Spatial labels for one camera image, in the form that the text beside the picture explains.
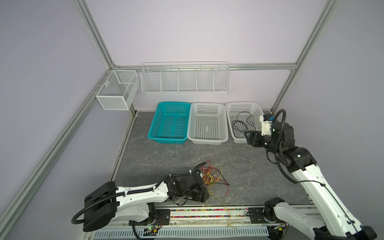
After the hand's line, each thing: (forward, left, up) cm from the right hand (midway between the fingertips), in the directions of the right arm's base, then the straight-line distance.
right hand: (251, 133), depth 71 cm
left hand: (-23, +24, -24) cm, 41 cm away
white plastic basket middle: (+30, +19, -27) cm, 45 cm away
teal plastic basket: (+29, +48, -27) cm, 62 cm away
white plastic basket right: (+41, -1, -23) cm, 47 cm away
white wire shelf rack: (+44, +32, +3) cm, 54 cm away
